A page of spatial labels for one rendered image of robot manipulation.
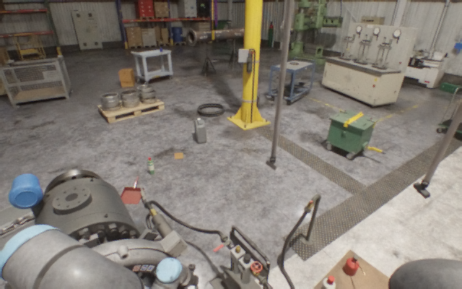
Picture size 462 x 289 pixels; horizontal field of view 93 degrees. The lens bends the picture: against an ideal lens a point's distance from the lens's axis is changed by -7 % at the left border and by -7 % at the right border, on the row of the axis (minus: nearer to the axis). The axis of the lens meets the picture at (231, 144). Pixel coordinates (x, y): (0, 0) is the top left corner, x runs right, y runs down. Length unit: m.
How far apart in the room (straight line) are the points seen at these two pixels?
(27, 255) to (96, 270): 0.12
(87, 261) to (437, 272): 0.64
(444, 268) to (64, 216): 1.63
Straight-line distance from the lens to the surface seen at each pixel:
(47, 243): 0.54
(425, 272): 0.62
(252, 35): 4.16
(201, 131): 3.77
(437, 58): 9.70
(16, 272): 0.56
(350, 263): 1.76
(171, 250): 1.40
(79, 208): 1.64
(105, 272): 0.49
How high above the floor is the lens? 1.89
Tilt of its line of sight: 30 degrees down
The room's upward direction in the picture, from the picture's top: 1 degrees clockwise
